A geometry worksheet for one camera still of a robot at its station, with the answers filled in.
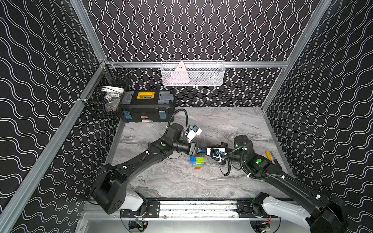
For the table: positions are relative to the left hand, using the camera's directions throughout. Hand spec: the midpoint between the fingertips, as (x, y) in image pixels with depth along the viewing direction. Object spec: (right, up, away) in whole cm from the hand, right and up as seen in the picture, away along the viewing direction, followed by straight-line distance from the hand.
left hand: (206, 150), depth 70 cm
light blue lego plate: (-5, -10, +11) cm, 16 cm away
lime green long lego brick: (-2, -8, +11) cm, 14 cm away
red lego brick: (-3, -14, +17) cm, 22 cm away
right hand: (+1, +2, +4) cm, 4 cm away
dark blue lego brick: (-6, -7, +10) cm, 13 cm away
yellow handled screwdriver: (+43, -8, +23) cm, 50 cm away
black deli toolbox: (-37, +25, +30) cm, 54 cm away
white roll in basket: (-51, +31, +9) cm, 60 cm away
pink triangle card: (-14, +43, +19) cm, 49 cm away
